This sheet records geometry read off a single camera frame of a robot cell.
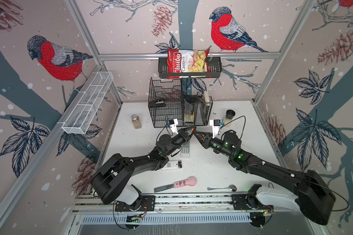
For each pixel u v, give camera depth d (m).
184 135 0.68
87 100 0.79
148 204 0.73
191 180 0.80
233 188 0.80
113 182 0.43
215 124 0.67
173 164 0.85
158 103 0.90
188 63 0.88
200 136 0.72
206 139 0.66
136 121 0.98
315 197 0.41
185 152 0.91
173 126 0.74
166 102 0.90
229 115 0.98
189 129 0.74
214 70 0.93
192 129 0.74
